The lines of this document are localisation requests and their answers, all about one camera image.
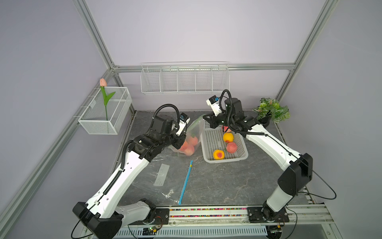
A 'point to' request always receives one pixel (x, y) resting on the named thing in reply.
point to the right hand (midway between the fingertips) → (203, 115)
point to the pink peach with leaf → (193, 141)
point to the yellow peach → (228, 137)
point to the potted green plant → (269, 110)
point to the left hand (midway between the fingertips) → (183, 133)
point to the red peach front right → (232, 147)
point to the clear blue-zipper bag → (162, 180)
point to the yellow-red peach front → (218, 155)
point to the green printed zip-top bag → (194, 129)
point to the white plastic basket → (212, 139)
